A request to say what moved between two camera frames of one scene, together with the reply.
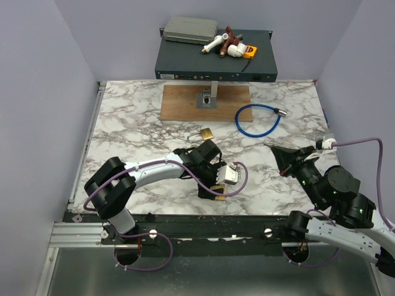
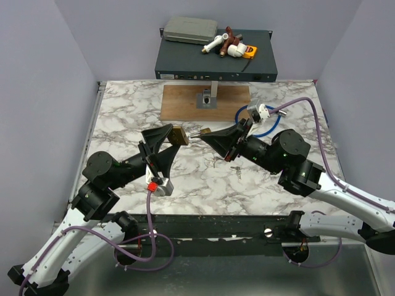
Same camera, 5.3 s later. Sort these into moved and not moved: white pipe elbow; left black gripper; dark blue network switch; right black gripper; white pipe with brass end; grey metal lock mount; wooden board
Moved: right black gripper; left black gripper
Not moved: white pipe with brass end; white pipe elbow; dark blue network switch; wooden board; grey metal lock mount
